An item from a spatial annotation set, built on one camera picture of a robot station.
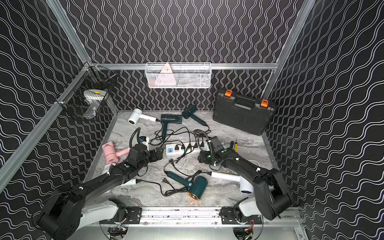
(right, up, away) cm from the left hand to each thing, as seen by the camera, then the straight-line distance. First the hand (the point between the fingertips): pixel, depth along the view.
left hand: (157, 148), depth 86 cm
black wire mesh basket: (-43, +44, +11) cm, 62 cm away
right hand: (+26, -6, +2) cm, 27 cm away
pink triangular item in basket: (+5, +42, +4) cm, 43 cm away
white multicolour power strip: (+8, -3, +9) cm, 12 cm away
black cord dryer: (+11, -23, -4) cm, 25 cm away
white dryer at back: (-22, +21, +27) cm, 41 cm away
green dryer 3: (+23, -19, -6) cm, 31 cm away
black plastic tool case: (+56, +20, +7) cm, 60 cm away
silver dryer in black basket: (-34, +28, -4) cm, 44 cm away
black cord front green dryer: (+19, -17, +1) cm, 26 cm away
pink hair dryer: (-29, -5, +4) cm, 30 cm away
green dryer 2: (+18, +23, +27) cm, 40 cm away
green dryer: (+1, +18, +24) cm, 30 cm away
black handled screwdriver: (+47, 0, +14) cm, 49 cm away
